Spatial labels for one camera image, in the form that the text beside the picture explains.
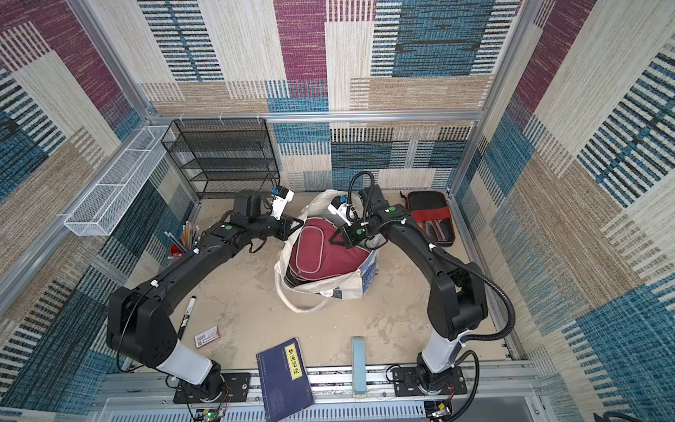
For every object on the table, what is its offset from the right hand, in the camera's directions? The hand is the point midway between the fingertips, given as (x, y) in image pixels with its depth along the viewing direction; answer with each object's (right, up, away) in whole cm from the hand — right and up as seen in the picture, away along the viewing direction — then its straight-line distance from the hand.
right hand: (338, 241), depth 82 cm
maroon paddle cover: (-8, -4, -3) cm, 9 cm away
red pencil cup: (-52, -2, +10) cm, 53 cm away
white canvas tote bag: (+7, -13, -3) cm, 15 cm away
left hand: (-11, +6, -1) cm, 12 cm away
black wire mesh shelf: (-47, +33, +26) cm, 63 cm away
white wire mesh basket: (-63, +10, -11) cm, 65 cm away
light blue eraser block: (+6, -32, -11) cm, 34 cm away
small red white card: (-40, -29, -1) cm, 50 cm away
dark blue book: (-15, -39, -9) cm, 42 cm away
